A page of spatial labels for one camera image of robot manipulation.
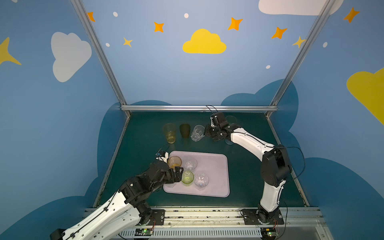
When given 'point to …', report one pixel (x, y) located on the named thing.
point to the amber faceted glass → (173, 161)
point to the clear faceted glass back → (198, 133)
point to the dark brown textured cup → (185, 129)
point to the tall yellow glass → (170, 130)
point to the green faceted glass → (187, 177)
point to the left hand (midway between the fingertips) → (178, 171)
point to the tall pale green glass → (231, 119)
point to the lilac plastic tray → (216, 165)
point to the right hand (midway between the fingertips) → (204, 129)
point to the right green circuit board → (268, 232)
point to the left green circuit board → (141, 232)
